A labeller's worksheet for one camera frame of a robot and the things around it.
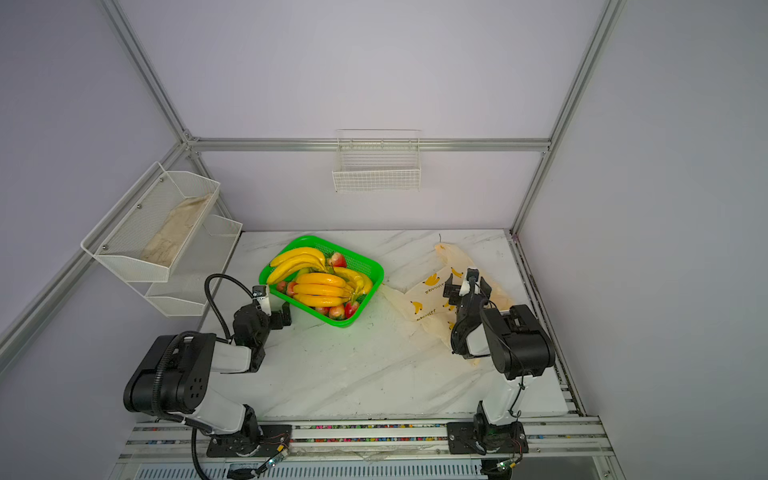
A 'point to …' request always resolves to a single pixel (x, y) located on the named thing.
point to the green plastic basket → (287, 245)
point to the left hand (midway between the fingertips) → (271, 303)
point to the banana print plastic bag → (420, 296)
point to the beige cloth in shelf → (163, 246)
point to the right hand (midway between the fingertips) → (465, 274)
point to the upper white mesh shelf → (144, 234)
